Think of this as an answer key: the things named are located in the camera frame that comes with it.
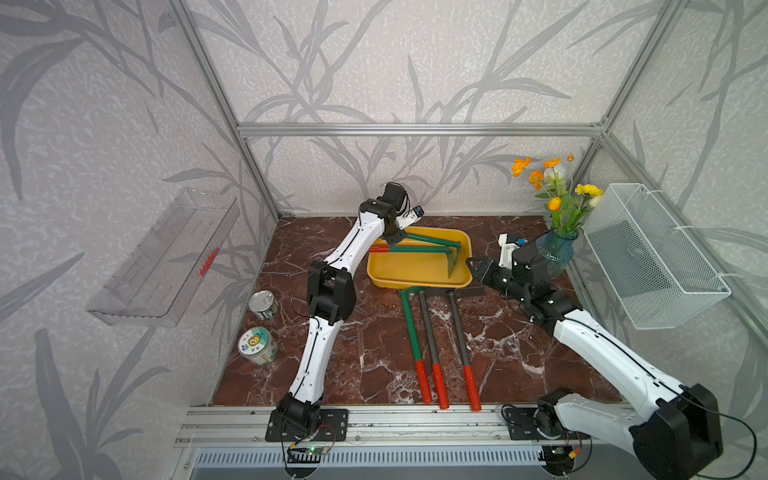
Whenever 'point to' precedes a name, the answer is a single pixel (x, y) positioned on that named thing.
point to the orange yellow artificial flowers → (567, 206)
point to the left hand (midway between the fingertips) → (394, 229)
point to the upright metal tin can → (264, 305)
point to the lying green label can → (258, 345)
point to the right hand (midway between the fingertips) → (469, 260)
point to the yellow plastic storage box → (425, 270)
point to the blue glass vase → (556, 247)
